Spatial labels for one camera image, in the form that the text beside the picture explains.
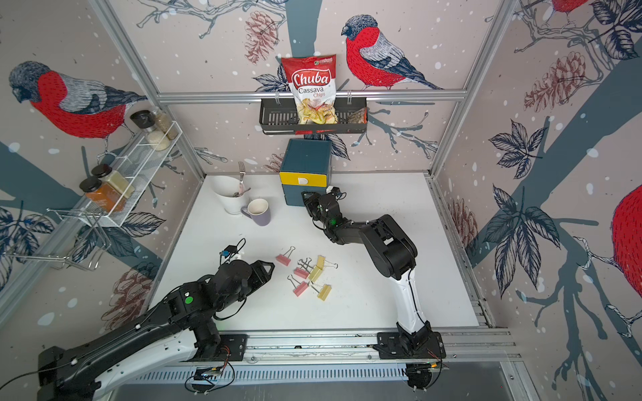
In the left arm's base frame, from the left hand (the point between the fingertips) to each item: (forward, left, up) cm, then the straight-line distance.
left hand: (276, 266), depth 74 cm
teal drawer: (+35, -1, -8) cm, 36 cm away
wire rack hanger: (+1, +53, +8) cm, 53 cm away
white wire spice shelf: (+29, +47, +15) cm, 57 cm away
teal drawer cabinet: (+37, -7, +6) cm, 38 cm away
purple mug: (+27, +12, -9) cm, 31 cm away
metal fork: (+45, +21, 0) cm, 50 cm away
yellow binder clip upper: (+8, -13, -16) cm, 22 cm away
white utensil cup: (+37, +26, -8) cm, 46 cm away
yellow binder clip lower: (-3, -15, -14) cm, 21 cm away
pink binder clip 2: (+5, -7, -16) cm, 18 cm away
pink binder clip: (+9, +1, -15) cm, 18 cm away
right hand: (+30, -4, -2) cm, 31 cm away
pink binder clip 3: (-1, -6, -16) cm, 17 cm away
